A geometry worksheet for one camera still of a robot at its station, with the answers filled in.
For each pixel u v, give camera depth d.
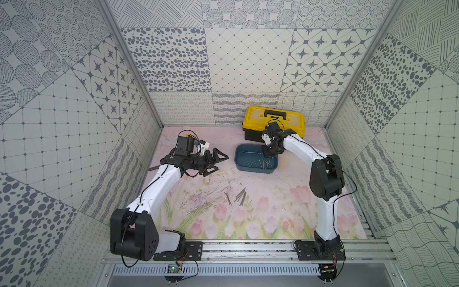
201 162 0.69
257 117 1.04
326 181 0.54
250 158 1.05
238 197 0.90
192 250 0.73
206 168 0.71
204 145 0.78
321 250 0.66
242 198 0.90
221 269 0.70
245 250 0.76
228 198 0.90
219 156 0.72
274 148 0.82
